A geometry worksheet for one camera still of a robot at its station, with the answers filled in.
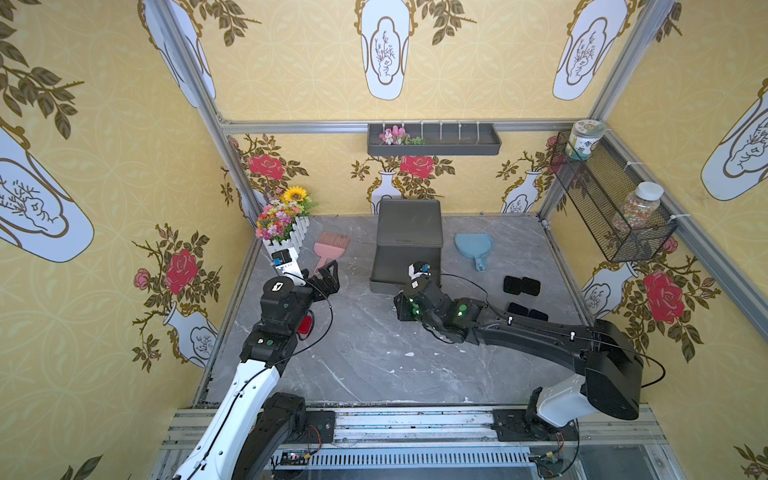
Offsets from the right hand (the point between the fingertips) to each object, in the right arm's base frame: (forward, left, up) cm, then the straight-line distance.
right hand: (401, 293), depth 82 cm
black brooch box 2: (+12, -43, -14) cm, 46 cm away
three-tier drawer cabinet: (+17, -2, +7) cm, 18 cm away
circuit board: (-38, +26, -17) cm, 49 cm away
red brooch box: (-4, +29, -14) cm, 33 cm away
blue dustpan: (+31, -28, -16) cm, 44 cm away
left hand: (+1, +23, +11) cm, 25 cm away
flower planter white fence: (+24, +39, +2) cm, 46 cm away
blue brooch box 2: (+2, -43, -14) cm, 45 cm away
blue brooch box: (+4, -37, -15) cm, 40 cm away
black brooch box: (+13, -37, -15) cm, 42 cm away
